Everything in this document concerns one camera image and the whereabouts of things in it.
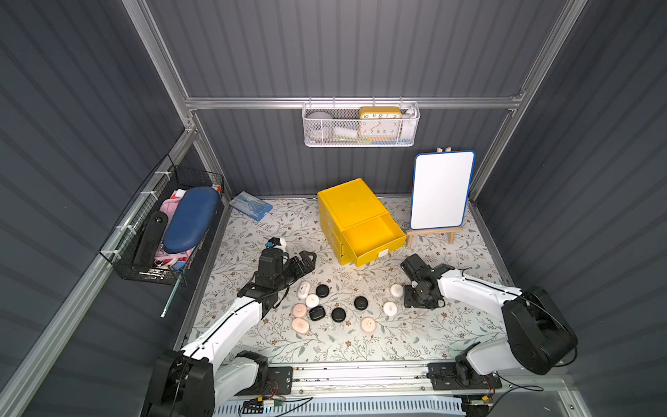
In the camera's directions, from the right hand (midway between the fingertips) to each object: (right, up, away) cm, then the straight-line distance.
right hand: (416, 300), depth 88 cm
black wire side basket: (-68, +15, -24) cm, 73 cm away
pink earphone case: (-40, -2, -4) cm, 40 cm away
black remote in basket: (-74, +22, -25) cm, 81 cm away
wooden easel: (+8, +24, +10) cm, 27 cm away
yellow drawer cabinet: (-21, +27, -6) cm, 34 cm away
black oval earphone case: (-27, -4, -4) cm, 28 cm away
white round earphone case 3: (-7, +3, +1) cm, 7 cm away
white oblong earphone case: (-39, +4, +1) cm, 39 cm away
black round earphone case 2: (-20, 0, -2) cm, 20 cm away
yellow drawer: (-19, +20, -2) cm, 28 cm away
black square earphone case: (-34, -3, -4) cm, 34 cm away
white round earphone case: (-36, 0, 0) cm, 36 cm away
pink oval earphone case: (-39, -6, -7) cm, 40 cm away
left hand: (-37, +15, -5) cm, 40 cm away
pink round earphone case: (-18, -6, -6) cm, 20 cm away
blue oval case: (-66, +29, -20) cm, 75 cm away
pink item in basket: (-75, +32, -16) cm, 83 cm away
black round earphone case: (-33, +3, +2) cm, 33 cm away
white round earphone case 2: (-10, -2, -3) cm, 10 cm away
